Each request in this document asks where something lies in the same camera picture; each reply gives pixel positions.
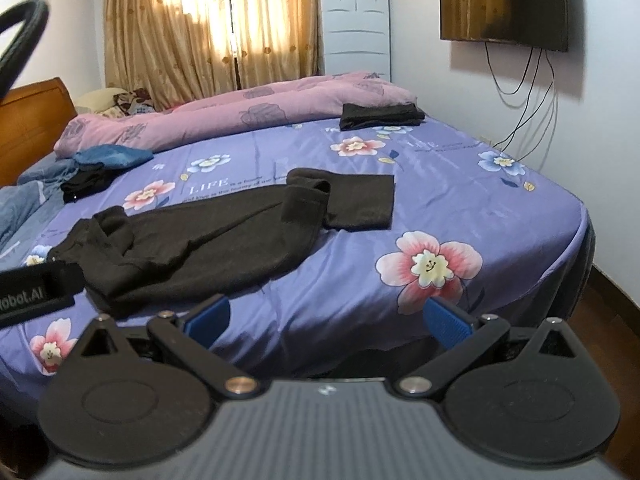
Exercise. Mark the white drawer cabinet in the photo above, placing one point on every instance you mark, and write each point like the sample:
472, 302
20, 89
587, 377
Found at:
354, 36

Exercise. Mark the folded black garment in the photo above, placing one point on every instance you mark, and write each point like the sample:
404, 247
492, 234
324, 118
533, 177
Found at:
355, 117

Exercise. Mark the wall mounted black television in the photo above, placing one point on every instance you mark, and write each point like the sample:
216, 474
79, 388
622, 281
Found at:
541, 24

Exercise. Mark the wooden headboard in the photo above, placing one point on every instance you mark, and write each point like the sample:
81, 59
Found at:
32, 118

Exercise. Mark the cream pillow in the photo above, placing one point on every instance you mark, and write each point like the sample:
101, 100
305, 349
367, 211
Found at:
97, 101

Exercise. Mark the light blue jeans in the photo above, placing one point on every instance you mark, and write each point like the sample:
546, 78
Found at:
35, 199

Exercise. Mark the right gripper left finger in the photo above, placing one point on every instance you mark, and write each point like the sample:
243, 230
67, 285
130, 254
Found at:
134, 395

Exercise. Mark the blue denim garment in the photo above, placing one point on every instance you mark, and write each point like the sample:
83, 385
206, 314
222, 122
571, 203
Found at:
113, 156

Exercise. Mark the black knit pants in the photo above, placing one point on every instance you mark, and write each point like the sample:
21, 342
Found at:
189, 252

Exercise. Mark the pink floral quilt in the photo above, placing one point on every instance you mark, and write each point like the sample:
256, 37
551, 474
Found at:
279, 104

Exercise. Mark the black garment near pillows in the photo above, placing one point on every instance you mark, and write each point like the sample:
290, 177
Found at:
88, 180

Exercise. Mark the golden curtains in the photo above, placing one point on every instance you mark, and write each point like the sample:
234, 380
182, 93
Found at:
184, 50

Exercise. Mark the purple floral bed sheet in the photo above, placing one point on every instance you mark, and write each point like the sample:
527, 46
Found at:
469, 225

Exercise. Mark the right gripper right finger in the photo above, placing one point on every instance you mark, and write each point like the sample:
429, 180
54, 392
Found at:
519, 395

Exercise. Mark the patterned dark pillow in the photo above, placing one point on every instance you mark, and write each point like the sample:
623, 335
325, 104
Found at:
135, 102

